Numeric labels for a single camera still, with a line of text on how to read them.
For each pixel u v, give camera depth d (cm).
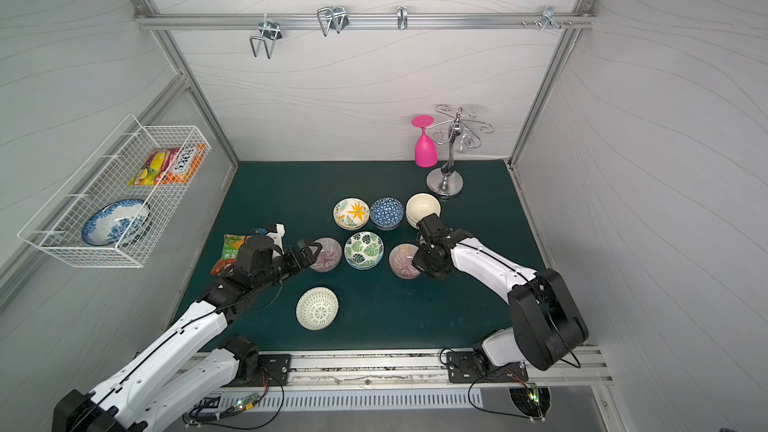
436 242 68
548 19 77
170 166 73
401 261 91
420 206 101
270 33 79
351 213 101
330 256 93
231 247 92
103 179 65
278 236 73
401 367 75
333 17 76
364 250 93
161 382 45
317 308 82
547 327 43
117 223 63
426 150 102
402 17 78
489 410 68
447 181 114
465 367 73
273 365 74
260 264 61
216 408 70
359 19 77
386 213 101
